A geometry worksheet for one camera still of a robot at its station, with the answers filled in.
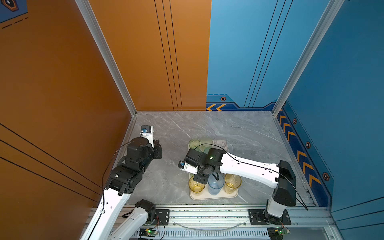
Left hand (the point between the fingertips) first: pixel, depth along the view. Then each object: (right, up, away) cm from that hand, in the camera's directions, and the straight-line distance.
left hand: (157, 139), depth 68 cm
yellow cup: (+18, -28, +13) cm, 36 cm away
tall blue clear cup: (+29, -27, +14) cm, 42 cm away
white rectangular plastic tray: (+23, -31, +12) cm, 40 cm away
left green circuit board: (-5, -45, +2) cm, 45 cm away
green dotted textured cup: (+24, -4, +23) cm, 34 cm away
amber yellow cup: (+38, -25, +12) cm, 47 cm away
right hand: (+18, -19, +7) cm, 27 cm away
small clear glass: (+35, -5, +29) cm, 45 cm away
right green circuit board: (+56, -45, +2) cm, 72 cm away
